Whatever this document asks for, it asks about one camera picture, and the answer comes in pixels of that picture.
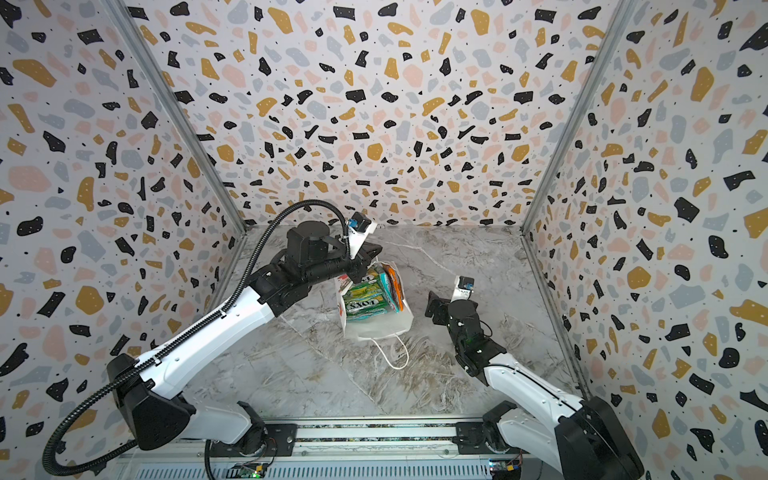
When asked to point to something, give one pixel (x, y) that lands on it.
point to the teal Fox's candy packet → (371, 297)
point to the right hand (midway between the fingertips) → (440, 290)
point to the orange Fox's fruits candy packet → (396, 283)
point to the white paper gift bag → (380, 327)
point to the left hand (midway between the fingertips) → (379, 241)
